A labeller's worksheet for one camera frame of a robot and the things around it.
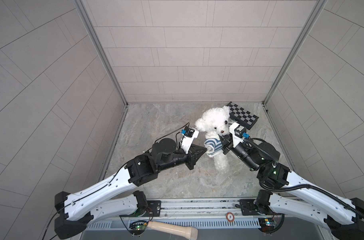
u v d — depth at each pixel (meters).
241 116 1.05
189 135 0.50
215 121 0.52
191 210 0.72
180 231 0.63
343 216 0.39
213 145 0.56
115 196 0.42
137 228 0.65
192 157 0.49
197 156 0.56
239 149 0.51
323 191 0.43
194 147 0.53
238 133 0.45
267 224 0.68
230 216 0.69
